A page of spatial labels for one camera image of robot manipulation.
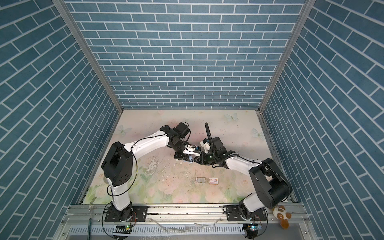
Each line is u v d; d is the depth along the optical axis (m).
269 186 0.44
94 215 0.75
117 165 0.49
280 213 0.72
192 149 0.75
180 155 0.76
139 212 0.74
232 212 0.74
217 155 0.71
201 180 0.85
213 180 0.84
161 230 0.70
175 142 0.68
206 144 0.83
